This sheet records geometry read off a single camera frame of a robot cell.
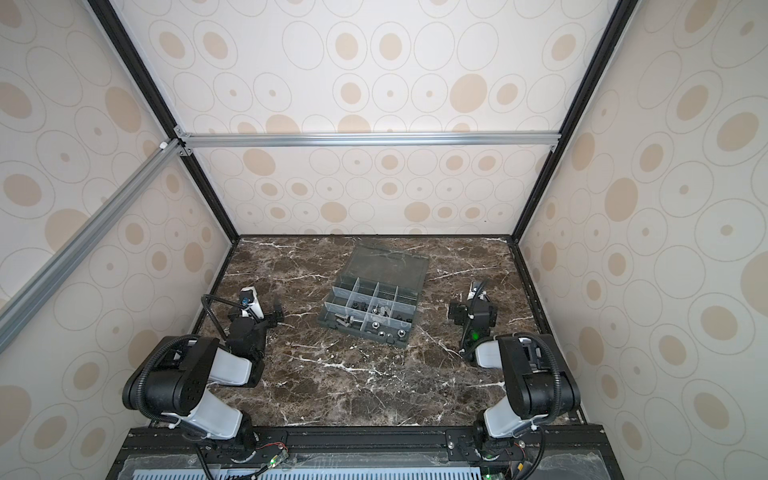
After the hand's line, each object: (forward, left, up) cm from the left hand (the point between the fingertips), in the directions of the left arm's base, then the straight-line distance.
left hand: (267, 290), depth 89 cm
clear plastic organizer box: (+5, -32, -10) cm, 34 cm away
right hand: (+2, -64, -7) cm, 64 cm away
